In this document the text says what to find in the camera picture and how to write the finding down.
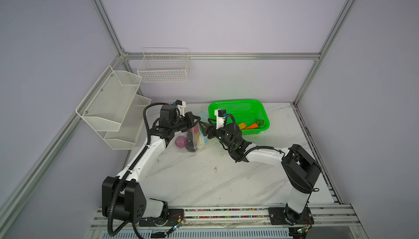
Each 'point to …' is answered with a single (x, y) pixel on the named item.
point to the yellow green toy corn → (242, 126)
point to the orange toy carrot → (255, 126)
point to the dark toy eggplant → (189, 145)
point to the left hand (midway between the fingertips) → (200, 118)
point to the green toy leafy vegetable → (261, 122)
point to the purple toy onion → (180, 142)
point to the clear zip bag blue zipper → (202, 114)
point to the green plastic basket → (249, 114)
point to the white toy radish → (198, 140)
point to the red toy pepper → (195, 129)
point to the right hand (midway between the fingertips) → (201, 121)
